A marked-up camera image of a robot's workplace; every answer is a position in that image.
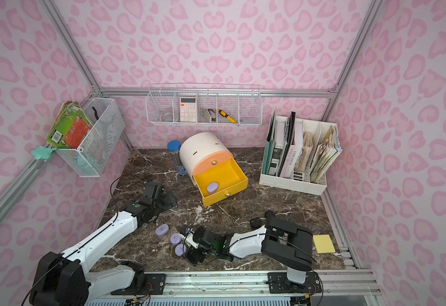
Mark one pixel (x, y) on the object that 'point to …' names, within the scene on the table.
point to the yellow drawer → (229, 178)
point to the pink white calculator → (188, 109)
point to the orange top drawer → (209, 160)
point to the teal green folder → (269, 146)
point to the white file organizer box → (277, 129)
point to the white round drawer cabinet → (201, 150)
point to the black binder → (291, 134)
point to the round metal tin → (167, 116)
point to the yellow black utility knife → (223, 113)
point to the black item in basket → (95, 113)
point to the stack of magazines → (328, 150)
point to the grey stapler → (209, 113)
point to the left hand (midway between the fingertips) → (166, 198)
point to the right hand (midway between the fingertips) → (188, 248)
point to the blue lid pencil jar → (174, 146)
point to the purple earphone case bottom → (180, 249)
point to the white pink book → (294, 152)
